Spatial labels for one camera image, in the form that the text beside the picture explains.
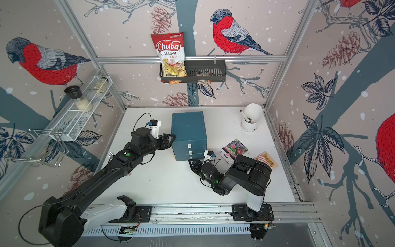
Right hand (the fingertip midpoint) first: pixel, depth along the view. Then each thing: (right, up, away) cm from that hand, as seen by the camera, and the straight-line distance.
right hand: (189, 161), depth 86 cm
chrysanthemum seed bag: (+25, +3, +9) cm, 27 cm away
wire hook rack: (-61, +12, -20) cm, 65 cm away
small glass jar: (-49, +43, -2) cm, 66 cm away
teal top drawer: (+1, +11, -8) cm, 14 cm away
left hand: (-7, +17, -8) cm, 20 cm away
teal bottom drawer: (-2, +1, +3) cm, 4 cm away
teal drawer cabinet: (0, +21, -4) cm, 21 cm away
